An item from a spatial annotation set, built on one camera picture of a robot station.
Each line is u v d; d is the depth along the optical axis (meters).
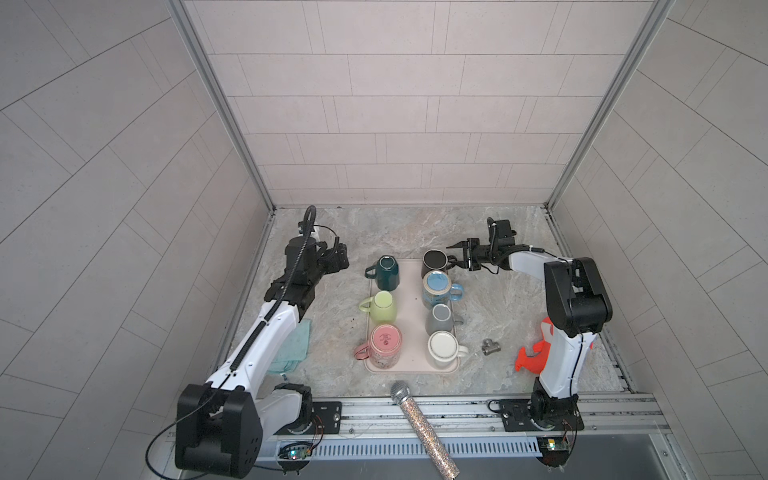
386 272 0.87
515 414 0.71
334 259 0.71
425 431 0.67
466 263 0.87
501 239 0.79
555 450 0.68
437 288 0.83
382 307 0.80
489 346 0.81
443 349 0.76
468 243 0.87
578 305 0.52
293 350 0.81
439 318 0.78
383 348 0.71
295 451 0.64
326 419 0.71
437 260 0.91
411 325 0.88
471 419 0.72
